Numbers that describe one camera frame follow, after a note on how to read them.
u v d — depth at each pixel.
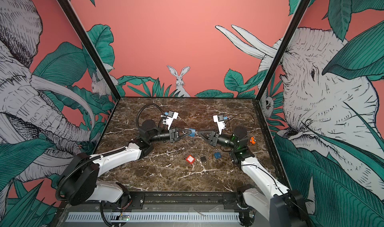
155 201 0.75
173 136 0.65
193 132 0.70
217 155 0.90
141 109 1.15
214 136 0.64
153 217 0.70
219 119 0.66
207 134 0.69
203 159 0.88
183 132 0.70
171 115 0.69
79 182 0.42
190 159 0.87
